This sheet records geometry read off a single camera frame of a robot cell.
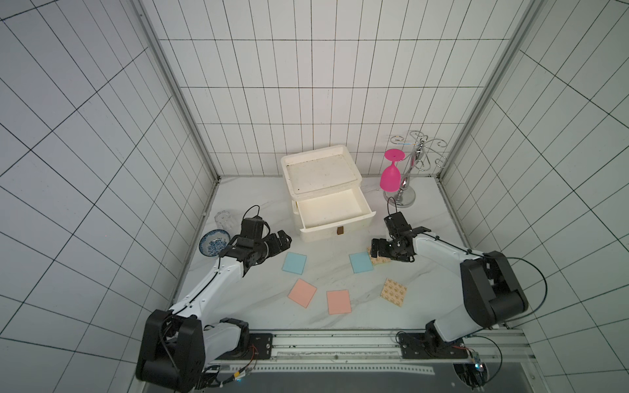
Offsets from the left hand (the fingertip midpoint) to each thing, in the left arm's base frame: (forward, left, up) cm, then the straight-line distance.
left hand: (279, 248), depth 85 cm
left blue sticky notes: (-2, -5, -9) cm, 10 cm away
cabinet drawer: (+9, -19, +8) cm, 23 cm away
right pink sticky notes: (-16, -21, -9) cm, 27 cm away
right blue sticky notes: (-1, -30, -8) cm, 31 cm away
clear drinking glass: (+11, +23, 0) cm, 26 cm away
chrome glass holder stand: (+31, -55, -7) cm, 64 cm away
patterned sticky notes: (-1, -36, -8) cm, 37 cm away
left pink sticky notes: (-13, -8, -9) cm, 18 cm away
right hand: (+3, -36, -7) cm, 37 cm away
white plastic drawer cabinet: (+24, -13, +15) cm, 31 cm away
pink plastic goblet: (+27, -43, +8) cm, 51 cm away
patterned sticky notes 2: (-12, -40, -8) cm, 43 cm away
